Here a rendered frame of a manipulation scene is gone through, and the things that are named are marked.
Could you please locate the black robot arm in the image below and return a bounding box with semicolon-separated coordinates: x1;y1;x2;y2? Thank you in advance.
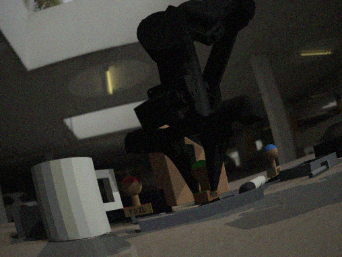
134;0;256;134

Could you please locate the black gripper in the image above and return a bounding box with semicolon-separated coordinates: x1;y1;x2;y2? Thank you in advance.
125;69;265;194

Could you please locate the brown hand stamp with blue knob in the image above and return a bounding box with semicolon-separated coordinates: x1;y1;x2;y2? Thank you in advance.
263;144;281;183

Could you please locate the wooden hand stamp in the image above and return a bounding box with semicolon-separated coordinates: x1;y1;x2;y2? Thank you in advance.
121;176;154;222

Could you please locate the grey mug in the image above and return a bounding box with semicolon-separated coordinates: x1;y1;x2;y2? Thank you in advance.
31;157;123;242

